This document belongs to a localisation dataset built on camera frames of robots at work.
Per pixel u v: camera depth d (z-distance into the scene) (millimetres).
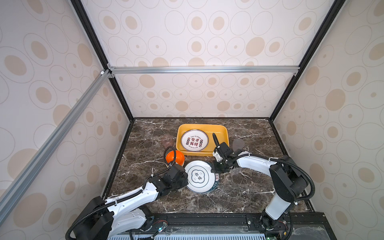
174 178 643
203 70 904
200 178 856
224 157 735
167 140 1029
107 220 401
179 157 884
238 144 1007
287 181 463
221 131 1089
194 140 1060
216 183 851
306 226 733
